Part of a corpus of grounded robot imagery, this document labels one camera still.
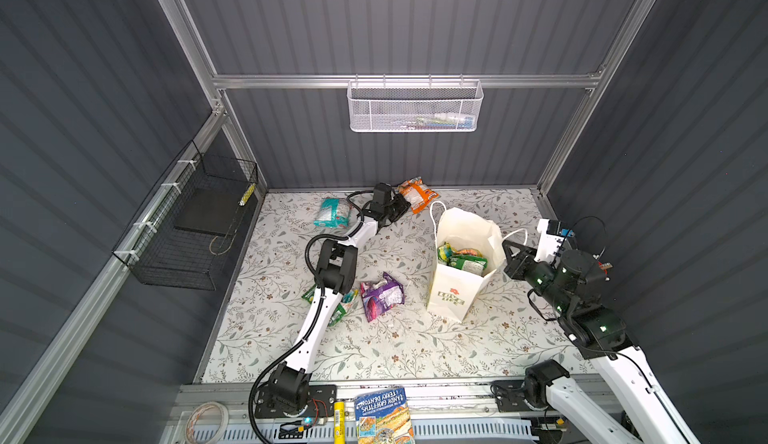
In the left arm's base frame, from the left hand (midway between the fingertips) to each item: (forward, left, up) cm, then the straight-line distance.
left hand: (413, 201), depth 114 cm
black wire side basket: (-33, +62, +25) cm, 74 cm away
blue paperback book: (-69, +14, -1) cm, 70 cm away
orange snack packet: (+3, -2, 0) cm, 4 cm away
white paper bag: (-26, -14, +6) cm, 30 cm away
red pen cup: (-39, -48, +13) cm, 63 cm away
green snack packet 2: (-43, +26, 0) cm, 50 cm away
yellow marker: (-69, +25, -2) cm, 73 cm away
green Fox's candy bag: (-29, -6, +7) cm, 30 cm away
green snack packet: (-35, -11, +11) cm, 38 cm away
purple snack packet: (-40, +14, +1) cm, 42 cm away
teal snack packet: (-5, +30, +1) cm, 30 cm away
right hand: (-40, -16, +26) cm, 51 cm away
